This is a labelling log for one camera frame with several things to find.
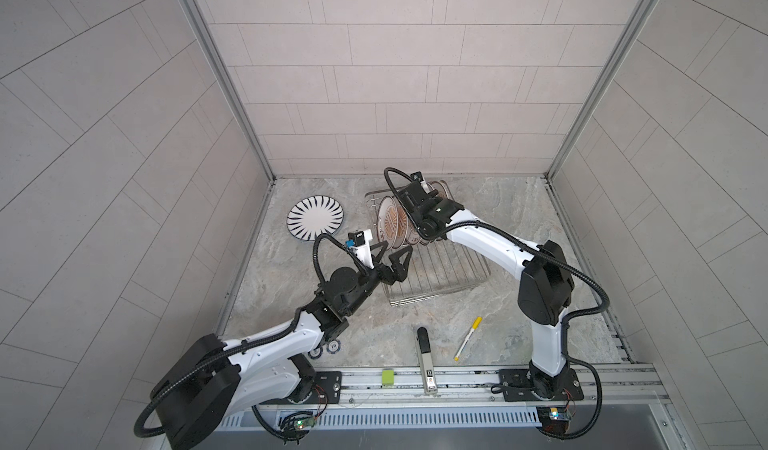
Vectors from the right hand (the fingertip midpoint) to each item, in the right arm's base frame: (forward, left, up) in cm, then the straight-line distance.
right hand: (424, 206), depth 89 cm
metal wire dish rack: (-13, -3, -14) cm, 19 cm away
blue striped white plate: (+9, +37, -12) cm, 39 cm away
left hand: (-18, +6, +7) cm, 20 cm away
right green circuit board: (-51, -26, -17) cm, 60 cm away
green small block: (-41, +13, -16) cm, 46 cm away
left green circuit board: (-50, +32, -12) cm, 60 cm away
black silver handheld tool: (-42, +3, -12) cm, 44 cm away
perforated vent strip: (-50, +13, -16) cm, 54 cm away
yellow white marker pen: (-31, -11, -15) cm, 36 cm away
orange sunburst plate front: (+1, +11, -8) cm, 14 cm away
